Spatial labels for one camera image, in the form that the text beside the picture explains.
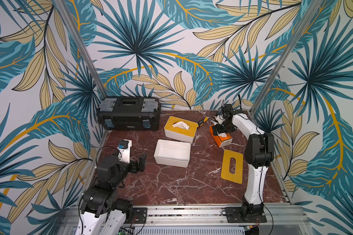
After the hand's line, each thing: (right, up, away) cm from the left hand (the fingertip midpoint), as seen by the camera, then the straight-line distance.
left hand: (137, 154), depth 68 cm
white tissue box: (+25, +5, +28) cm, 38 cm away
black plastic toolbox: (-12, +21, +27) cm, 37 cm away
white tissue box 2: (+15, -5, +27) cm, 31 cm away
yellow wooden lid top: (+28, +9, +27) cm, 40 cm away
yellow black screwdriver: (+37, +15, +42) cm, 57 cm away
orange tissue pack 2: (+47, +4, +27) cm, 55 cm away
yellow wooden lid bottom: (+54, -17, +18) cm, 59 cm away
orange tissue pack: (+21, +14, +25) cm, 36 cm away
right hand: (+49, +10, +31) cm, 59 cm away
